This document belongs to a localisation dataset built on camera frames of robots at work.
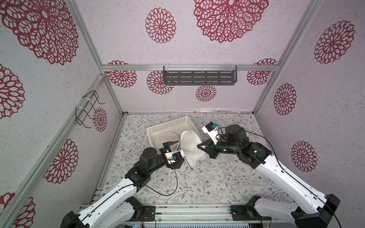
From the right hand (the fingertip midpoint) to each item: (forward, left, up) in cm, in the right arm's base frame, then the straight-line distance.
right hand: (201, 146), depth 68 cm
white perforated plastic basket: (+33, +15, -25) cm, 44 cm away
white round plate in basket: (+20, +22, -22) cm, 37 cm away
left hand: (+2, +11, -5) cm, 12 cm away
